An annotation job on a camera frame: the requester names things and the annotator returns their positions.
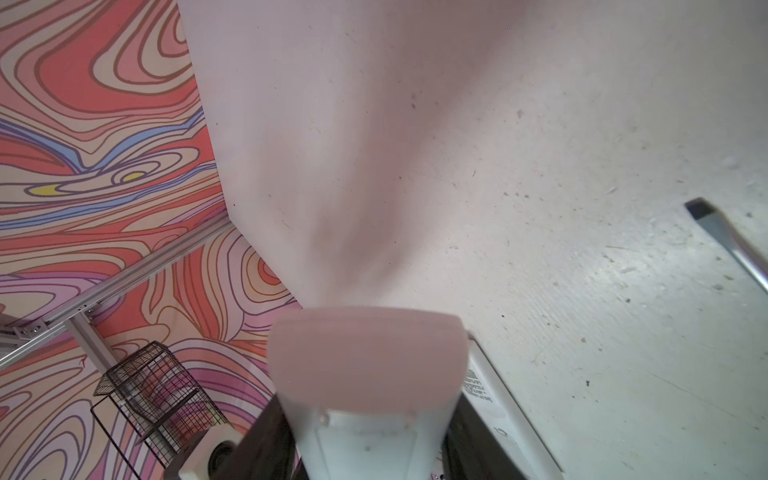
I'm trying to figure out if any orange handled screwdriver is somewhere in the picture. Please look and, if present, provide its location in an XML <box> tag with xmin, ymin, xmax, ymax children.
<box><xmin>684</xmin><ymin>197</ymin><xmax>767</xmax><ymax>292</ymax></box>

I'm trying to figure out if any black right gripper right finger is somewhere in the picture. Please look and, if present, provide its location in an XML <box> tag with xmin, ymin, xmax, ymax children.
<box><xmin>442</xmin><ymin>394</ymin><xmax>525</xmax><ymax>480</ymax></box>

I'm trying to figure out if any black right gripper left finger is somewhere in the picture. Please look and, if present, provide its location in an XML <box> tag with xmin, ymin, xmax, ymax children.
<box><xmin>213</xmin><ymin>395</ymin><xmax>296</xmax><ymax>480</ymax></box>

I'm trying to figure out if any black wire basket left wall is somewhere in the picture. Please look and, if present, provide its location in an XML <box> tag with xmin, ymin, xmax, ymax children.
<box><xmin>94</xmin><ymin>341</ymin><xmax>228</xmax><ymax>468</ymax></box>

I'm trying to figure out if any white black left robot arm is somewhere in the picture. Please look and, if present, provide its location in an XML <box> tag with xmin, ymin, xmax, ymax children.
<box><xmin>163</xmin><ymin>424</ymin><xmax>244</xmax><ymax>480</ymax></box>

